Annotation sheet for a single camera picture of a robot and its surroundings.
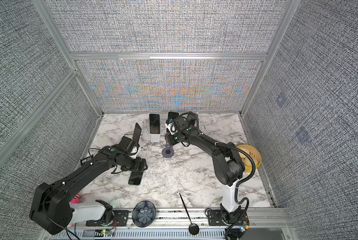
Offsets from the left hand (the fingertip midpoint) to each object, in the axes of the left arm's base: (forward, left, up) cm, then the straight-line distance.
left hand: (141, 168), depth 82 cm
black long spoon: (-28, -26, -8) cm, 39 cm away
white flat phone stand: (+26, -6, -8) cm, 28 cm away
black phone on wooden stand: (+32, -18, +8) cm, 37 cm away
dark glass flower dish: (-21, -2, -8) cm, 22 cm away
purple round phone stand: (+14, -14, -8) cm, 22 cm away
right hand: (+18, -16, +2) cm, 24 cm away
